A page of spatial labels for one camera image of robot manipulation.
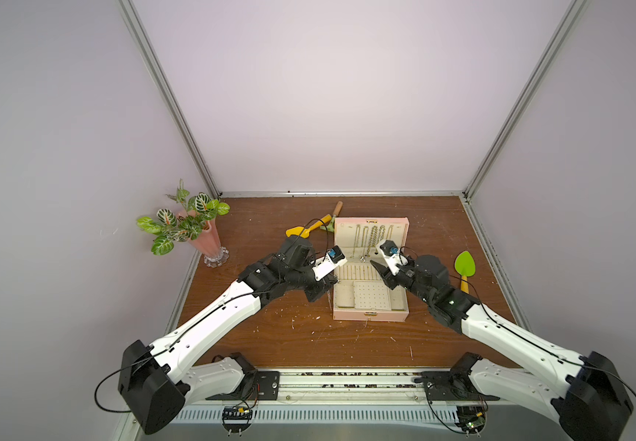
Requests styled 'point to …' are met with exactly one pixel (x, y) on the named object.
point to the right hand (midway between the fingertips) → (383, 248)
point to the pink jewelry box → (361, 293)
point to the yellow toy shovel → (305, 231)
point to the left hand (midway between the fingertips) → (335, 278)
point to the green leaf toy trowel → (465, 265)
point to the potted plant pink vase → (197, 222)
